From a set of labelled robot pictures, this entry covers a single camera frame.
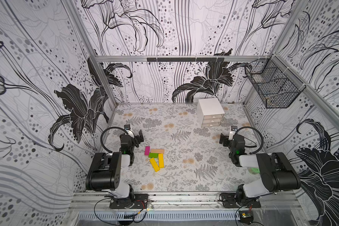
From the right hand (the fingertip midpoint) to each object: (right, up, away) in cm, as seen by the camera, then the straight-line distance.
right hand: (230, 132), depth 94 cm
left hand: (-65, 0, 0) cm, 65 cm away
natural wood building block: (-49, -12, -3) cm, 51 cm away
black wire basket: (+29, +30, -4) cm, 42 cm away
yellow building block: (-47, -17, -7) cm, 50 cm away
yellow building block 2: (-51, -19, -8) cm, 55 cm away
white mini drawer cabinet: (-14, +14, +2) cm, 19 cm away
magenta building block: (-57, -12, -2) cm, 58 cm away
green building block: (-53, -14, -5) cm, 55 cm away
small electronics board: (-3, -40, -26) cm, 47 cm away
